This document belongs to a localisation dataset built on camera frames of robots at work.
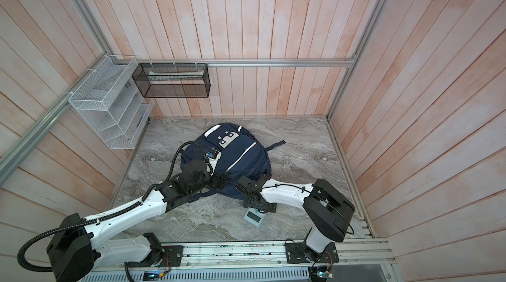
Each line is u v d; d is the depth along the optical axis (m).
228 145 0.93
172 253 0.74
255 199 0.62
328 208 0.45
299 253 0.73
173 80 1.06
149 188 0.93
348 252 0.76
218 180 0.70
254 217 0.82
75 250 0.38
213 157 0.69
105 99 0.69
